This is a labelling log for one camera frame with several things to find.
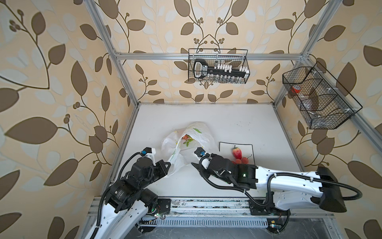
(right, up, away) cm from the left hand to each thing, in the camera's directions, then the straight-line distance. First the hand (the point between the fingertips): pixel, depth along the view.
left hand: (173, 163), depth 69 cm
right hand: (+11, +1, -1) cm, 11 cm away
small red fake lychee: (+36, -5, +19) cm, 41 cm away
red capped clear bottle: (+71, +39, +19) cm, 83 cm away
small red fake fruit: (+40, -4, +18) cm, 44 cm away
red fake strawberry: (+36, 0, +20) cm, 41 cm away
